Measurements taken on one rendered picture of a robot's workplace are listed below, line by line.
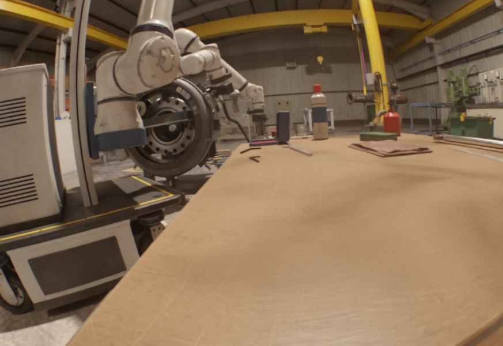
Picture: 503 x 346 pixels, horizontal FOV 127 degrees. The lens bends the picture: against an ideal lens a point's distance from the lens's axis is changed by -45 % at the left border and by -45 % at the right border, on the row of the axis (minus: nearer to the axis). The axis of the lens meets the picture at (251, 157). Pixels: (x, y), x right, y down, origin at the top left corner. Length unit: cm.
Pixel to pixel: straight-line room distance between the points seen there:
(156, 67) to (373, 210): 62
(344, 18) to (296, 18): 272
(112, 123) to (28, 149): 31
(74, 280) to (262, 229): 75
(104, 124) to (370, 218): 77
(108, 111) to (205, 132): 89
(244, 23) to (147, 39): 1266
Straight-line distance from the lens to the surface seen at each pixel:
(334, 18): 1358
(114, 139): 77
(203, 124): 155
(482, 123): 330
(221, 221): 21
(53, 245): 81
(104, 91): 83
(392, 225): 20
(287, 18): 1324
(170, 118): 161
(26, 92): 86
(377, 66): 445
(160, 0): 84
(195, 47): 141
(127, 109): 81
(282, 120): 83
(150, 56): 67
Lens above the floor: 56
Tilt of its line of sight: 8 degrees down
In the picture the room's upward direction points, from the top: 5 degrees counter-clockwise
